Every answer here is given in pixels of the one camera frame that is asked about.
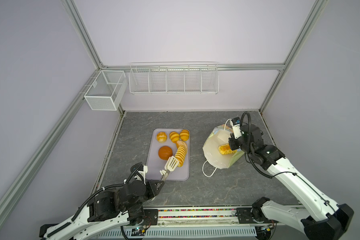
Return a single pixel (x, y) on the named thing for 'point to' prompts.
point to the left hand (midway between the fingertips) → (163, 187)
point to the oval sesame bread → (181, 146)
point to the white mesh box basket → (106, 92)
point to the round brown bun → (165, 152)
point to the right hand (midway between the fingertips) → (233, 134)
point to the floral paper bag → (217, 137)
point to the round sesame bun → (161, 137)
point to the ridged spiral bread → (181, 152)
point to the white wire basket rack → (174, 78)
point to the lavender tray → (155, 164)
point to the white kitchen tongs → (171, 165)
